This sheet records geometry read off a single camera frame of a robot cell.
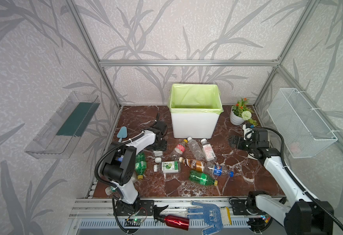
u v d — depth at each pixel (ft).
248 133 2.40
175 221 2.19
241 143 2.43
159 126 2.54
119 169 1.54
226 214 2.36
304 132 2.04
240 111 3.22
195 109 2.53
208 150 2.99
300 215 1.26
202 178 2.61
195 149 3.06
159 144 2.78
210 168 2.76
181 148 2.94
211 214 2.36
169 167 2.77
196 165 2.71
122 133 3.38
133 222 2.35
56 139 2.09
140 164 2.81
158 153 3.04
